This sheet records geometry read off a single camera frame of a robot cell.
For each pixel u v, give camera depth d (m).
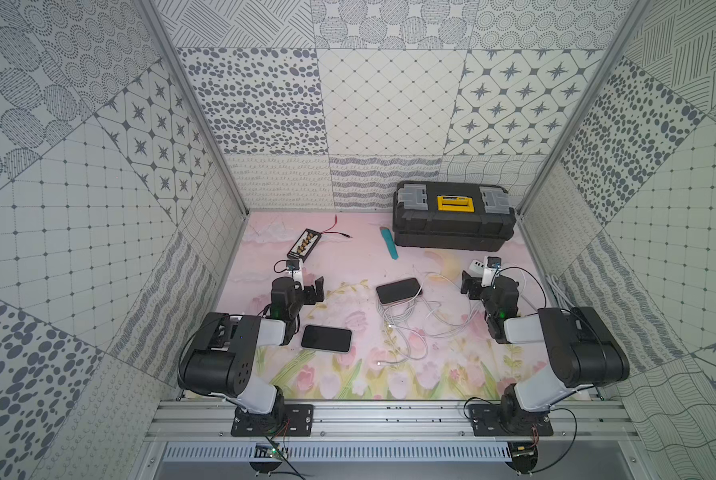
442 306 0.92
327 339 0.91
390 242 1.11
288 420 0.73
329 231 1.16
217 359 0.45
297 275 0.83
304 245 1.08
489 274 0.83
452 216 0.97
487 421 0.73
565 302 0.95
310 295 0.85
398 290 0.93
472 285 0.86
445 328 0.90
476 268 1.00
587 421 0.75
